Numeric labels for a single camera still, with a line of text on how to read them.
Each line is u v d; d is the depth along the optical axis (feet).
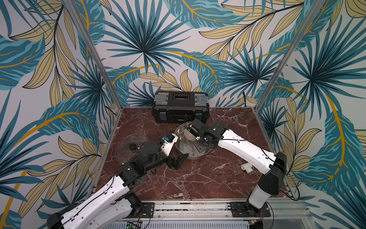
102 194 1.44
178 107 3.17
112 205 1.88
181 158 1.92
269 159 1.45
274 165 1.41
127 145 3.22
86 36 2.55
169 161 1.96
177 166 1.97
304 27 2.46
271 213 2.27
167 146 1.92
